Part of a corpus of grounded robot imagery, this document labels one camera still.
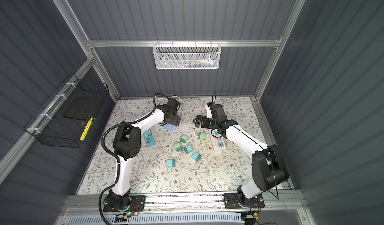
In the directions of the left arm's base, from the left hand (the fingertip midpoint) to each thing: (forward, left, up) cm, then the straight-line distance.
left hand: (171, 119), depth 101 cm
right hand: (-11, -20, +10) cm, 25 cm away
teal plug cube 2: (-26, -16, -3) cm, 30 cm away
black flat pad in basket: (-7, +43, +22) cm, 49 cm away
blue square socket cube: (-5, +1, -3) cm, 5 cm away
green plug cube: (-19, -5, -3) cm, 20 cm away
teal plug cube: (-21, -11, -3) cm, 24 cm away
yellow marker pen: (-21, +36, +22) cm, 47 cm away
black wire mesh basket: (-16, +49, +23) cm, 56 cm away
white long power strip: (-19, -30, -2) cm, 35 cm away
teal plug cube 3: (-29, -1, -3) cm, 29 cm away
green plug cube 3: (-12, -20, -3) cm, 24 cm away
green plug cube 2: (-14, -8, -3) cm, 16 cm away
